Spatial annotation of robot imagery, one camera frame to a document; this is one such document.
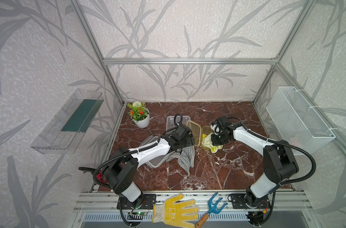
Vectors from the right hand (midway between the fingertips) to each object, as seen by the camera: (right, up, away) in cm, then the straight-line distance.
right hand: (212, 141), depth 91 cm
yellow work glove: (-25, -32, -22) cm, 46 cm away
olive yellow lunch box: (-3, +7, +8) cm, 11 cm away
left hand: (-14, +1, -5) cm, 15 cm away
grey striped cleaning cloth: (-17, -9, -7) cm, 20 cm away
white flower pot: (-47, +11, +8) cm, 49 cm away
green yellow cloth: (-3, 0, -3) cm, 4 cm away
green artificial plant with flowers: (-49, +20, +2) cm, 53 cm away
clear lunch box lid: (-35, -12, -5) cm, 37 cm away
